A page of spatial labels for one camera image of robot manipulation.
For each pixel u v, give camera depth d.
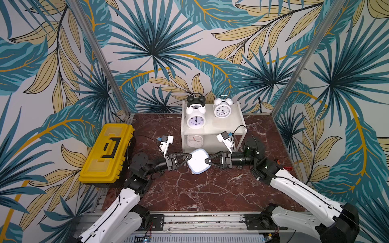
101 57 0.85
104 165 0.74
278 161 0.93
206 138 0.80
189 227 0.73
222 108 0.69
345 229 0.37
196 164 0.60
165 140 0.61
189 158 0.60
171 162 0.57
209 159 0.59
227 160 0.56
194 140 0.79
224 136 0.60
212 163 0.59
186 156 0.61
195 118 0.65
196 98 0.69
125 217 0.59
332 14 0.70
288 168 0.88
